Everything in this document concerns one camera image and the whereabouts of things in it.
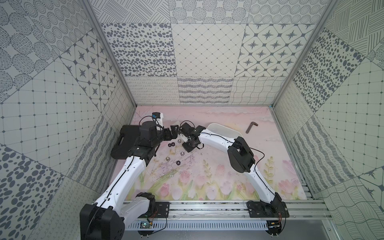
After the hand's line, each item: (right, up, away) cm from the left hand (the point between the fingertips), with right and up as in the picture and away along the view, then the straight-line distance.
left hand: (169, 123), depth 78 cm
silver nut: (+2, -13, +22) cm, 26 cm away
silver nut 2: (+5, -20, +15) cm, 25 cm away
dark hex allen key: (+54, -3, +29) cm, 61 cm away
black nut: (+3, -25, +12) cm, 28 cm away
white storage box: (+33, -5, +23) cm, 41 cm away
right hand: (+10, -16, +18) cm, 27 cm away
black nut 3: (-1, -14, +20) cm, 25 cm away
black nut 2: (-4, -15, +20) cm, 25 cm away
